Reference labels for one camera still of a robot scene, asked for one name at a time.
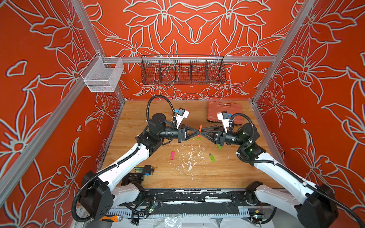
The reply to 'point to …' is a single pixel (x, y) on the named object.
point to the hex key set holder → (140, 169)
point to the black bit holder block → (136, 178)
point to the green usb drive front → (212, 157)
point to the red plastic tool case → (233, 108)
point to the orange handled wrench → (116, 218)
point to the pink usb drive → (173, 155)
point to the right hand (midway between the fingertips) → (202, 132)
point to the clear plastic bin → (102, 74)
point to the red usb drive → (200, 129)
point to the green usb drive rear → (219, 146)
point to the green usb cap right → (199, 138)
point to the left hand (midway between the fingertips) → (198, 133)
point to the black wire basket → (183, 70)
